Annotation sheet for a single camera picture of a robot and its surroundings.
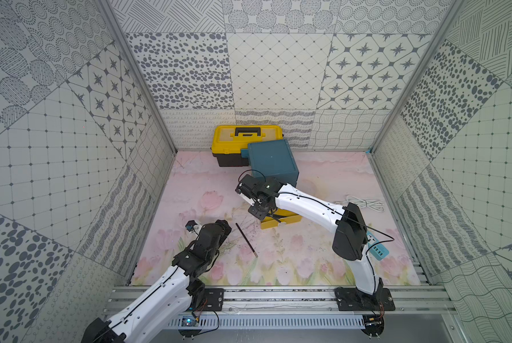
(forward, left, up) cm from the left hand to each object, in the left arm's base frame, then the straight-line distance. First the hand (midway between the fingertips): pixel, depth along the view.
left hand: (223, 225), depth 83 cm
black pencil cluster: (+5, -22, -2) cm, 23 cm away
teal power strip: (-6, -62, -7) cm, 63 cm away
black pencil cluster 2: (-2, -9, -9) cm, 13 cm away
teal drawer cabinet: (+24, -19, +14) cm, 34 cm away
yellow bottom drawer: (+3, -18, -3) cm, 19 cm away
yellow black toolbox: (+40, +2, +10) cm, 41 cm away
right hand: (+7, -17, +3) cm, 18 cm away
